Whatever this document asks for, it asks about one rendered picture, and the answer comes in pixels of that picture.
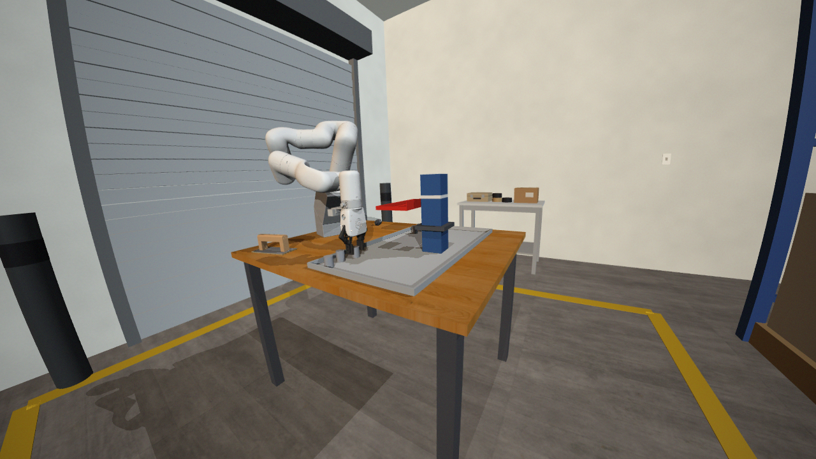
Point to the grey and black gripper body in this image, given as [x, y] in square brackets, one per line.
[354, 220]

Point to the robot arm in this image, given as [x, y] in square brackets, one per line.
[286, 167]

